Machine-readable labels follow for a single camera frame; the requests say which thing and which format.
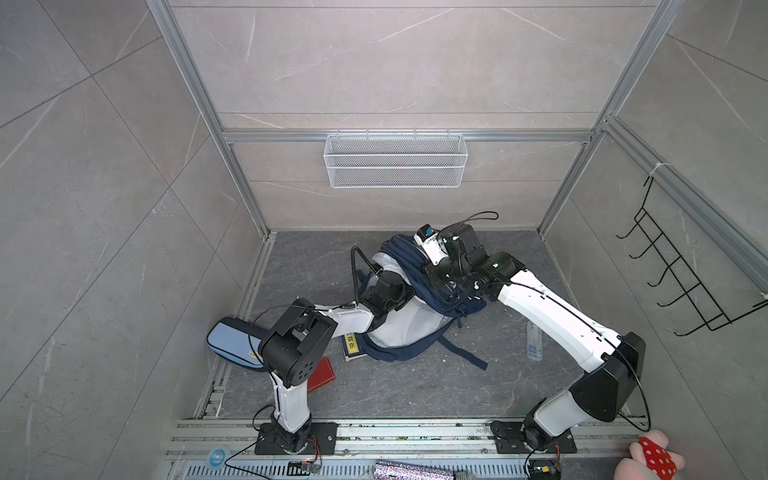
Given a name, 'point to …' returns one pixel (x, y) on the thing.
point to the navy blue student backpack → (431, 307)
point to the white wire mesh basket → (396, 161)
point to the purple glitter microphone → (388, 470)
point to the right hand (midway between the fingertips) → (423, 262)
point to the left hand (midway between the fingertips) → (420, 276)
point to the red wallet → (322, 374)
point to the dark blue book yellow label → (350, 347)
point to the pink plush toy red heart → (650, 459)
